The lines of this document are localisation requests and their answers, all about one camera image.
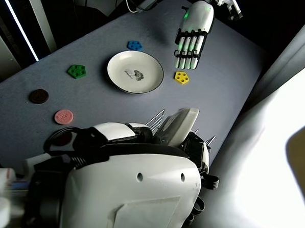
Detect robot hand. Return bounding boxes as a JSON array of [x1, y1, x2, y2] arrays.
[[172, 0, 216, 71], [59, 118, 223, 228]]

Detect white plate with centre leaf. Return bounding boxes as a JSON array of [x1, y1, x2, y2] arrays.
[[106, 49, 166, 96]]

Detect yellow pentagon block with holes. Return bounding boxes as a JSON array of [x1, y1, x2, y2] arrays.
[[174, 71, 191, 86]]

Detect blue pentagon block with holes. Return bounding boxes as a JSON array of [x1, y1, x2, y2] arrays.
[[127, 40, 144, 52]]

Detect brown round toy cookie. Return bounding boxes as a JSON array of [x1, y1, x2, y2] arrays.
[[28, 88, 50, 105], [52, 131, 73, 147]]

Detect grey table cloth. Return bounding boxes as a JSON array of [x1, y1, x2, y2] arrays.
[[0, 0, 273, 188]]

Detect pink round toy cookie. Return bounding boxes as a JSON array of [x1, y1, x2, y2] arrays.
[[54, 109, 75, 125]]

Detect green pentagon block with holes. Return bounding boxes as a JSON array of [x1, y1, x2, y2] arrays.
[[66, 64, 87, 80]]

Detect white backdrop curtain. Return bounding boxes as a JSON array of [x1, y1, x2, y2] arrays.
[[184, 0, 305, 228]]

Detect white light strip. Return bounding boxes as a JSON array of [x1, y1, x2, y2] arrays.
[[0, 0, 43, 62]]

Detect grey cable adapter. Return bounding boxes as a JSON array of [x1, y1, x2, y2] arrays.
[[136, 0, 160, 12]]

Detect white cable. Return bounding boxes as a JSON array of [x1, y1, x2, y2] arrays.
[[121, 0, 139, 14]]

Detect wire dish rack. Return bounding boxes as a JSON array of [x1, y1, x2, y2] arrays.
[[144, 108, 217, 148]]

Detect white frame post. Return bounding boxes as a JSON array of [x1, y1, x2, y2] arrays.
[[19, 0, 60, 54]]

